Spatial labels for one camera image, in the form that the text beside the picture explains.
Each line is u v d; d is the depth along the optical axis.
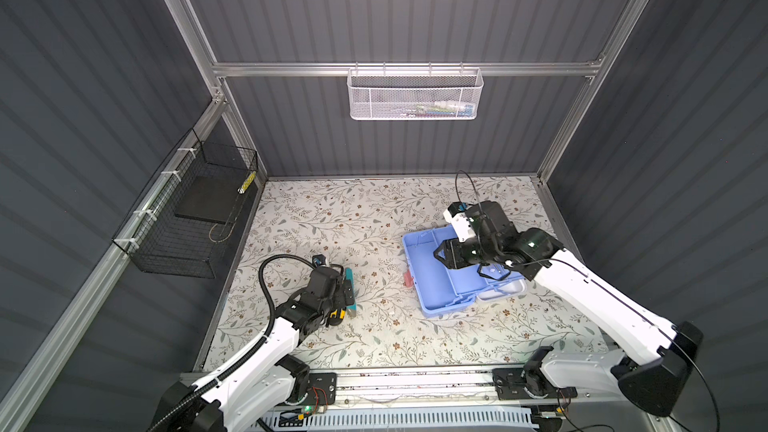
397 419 0.77
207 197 0.77
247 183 0.82
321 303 0.64
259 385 0.57
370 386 0.75
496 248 0.53
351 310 0.85
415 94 1.24
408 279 0.89
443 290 0.90
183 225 0.72
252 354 0.49
